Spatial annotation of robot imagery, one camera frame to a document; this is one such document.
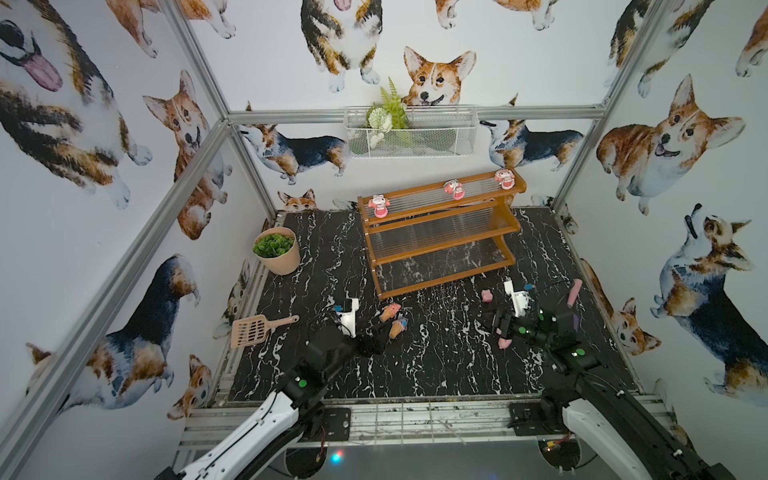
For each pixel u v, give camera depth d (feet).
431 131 3.04
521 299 2.38
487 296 3.12
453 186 2.75
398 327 2.86
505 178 2.84
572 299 3.11
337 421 2.41
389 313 3.00
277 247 3.04
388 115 2.68
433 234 3.73
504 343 2.79
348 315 2.31
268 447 1.72
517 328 2.26
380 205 2.59
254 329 2.96
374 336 2.31
